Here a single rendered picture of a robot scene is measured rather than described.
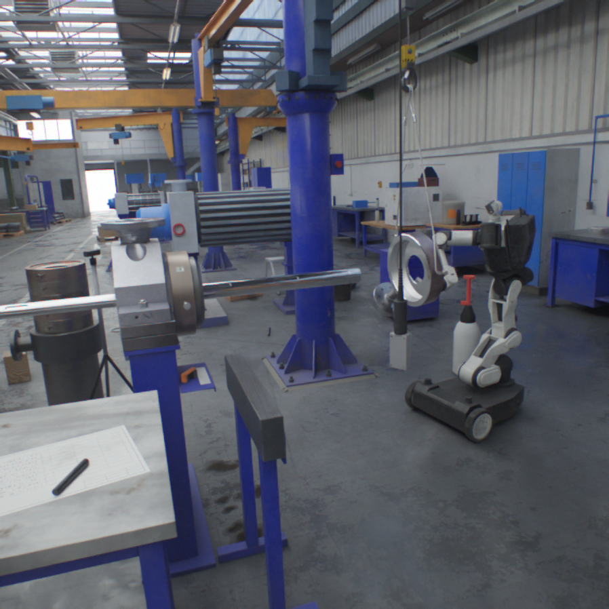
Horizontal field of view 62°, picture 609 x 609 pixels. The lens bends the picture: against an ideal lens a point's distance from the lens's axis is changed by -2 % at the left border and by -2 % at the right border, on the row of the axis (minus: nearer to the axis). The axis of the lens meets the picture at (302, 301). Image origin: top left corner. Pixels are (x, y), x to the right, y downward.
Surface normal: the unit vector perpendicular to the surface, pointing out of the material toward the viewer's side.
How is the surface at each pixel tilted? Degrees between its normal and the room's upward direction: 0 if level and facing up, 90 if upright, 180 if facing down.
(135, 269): 45
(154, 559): 90
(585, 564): 0
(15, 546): 0
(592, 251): 90
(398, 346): 90
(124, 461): 0
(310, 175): 90
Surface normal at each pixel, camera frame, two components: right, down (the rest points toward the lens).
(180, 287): 0.28, -0.13
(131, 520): -0.04, -0.97
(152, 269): 0.19, -0.54
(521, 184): -0.96, 0.11
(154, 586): 0.31, 0.21
